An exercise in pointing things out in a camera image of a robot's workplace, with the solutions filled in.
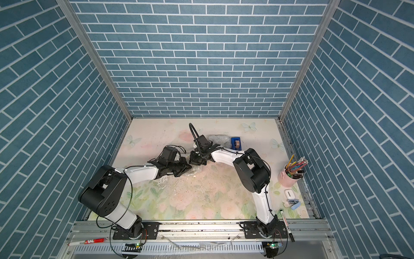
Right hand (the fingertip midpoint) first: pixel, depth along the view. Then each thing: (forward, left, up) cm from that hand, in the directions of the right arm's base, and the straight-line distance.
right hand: (189, 162), depth 92 cm
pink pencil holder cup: (-9, -52, +4) cm, 53 cm away
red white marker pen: (-41, +38, -3) cm, 56 cm away
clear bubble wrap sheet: (+16, -19, +2) cm, 25 cm away
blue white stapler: (-17, -58, -3) cm, 60 cm away
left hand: (-3, -5, 0) cm, 6 cm away
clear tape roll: (+14, -28, +2) cm, 31 cm away
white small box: (-12, -56, -4) cm, 57 cm away
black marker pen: (-31, -52, -4) cm, 61 cm away
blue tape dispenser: (+16, -25, +2) cm, 30 cm away
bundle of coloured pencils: (-3, -56, +6) cm, 57 cm away
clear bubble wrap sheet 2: (-5, -4, 0) cm, 6 cm away
